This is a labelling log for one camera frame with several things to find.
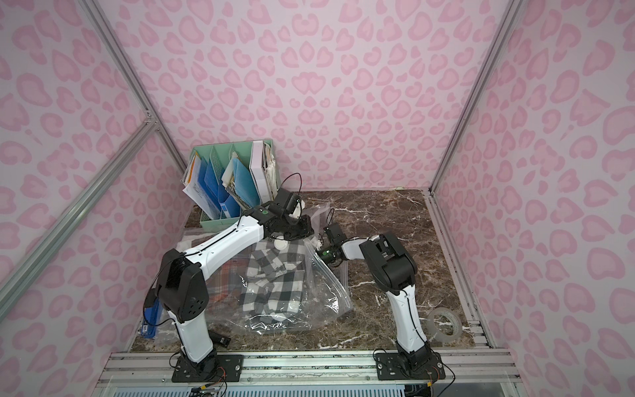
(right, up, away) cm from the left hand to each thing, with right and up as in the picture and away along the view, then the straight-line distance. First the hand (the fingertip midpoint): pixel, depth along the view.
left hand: (316, 228), depth 86 cm
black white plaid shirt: (-15, -20, +2) cm, 25 cm away
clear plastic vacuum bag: (+3, -23, +2) cm, 24 cm away
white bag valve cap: (-14, -7, +7) cm, 17 cm away
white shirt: (-52, -7, +12) cm, 54 cm away
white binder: (-22, +21, +8) cm, 32 cm away
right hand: (-6, -15, +6) cm, 18 cm away
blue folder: (-28, +17, +12) cm, 35 cm away
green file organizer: (-34, +17, +5) cm, 38 cm away
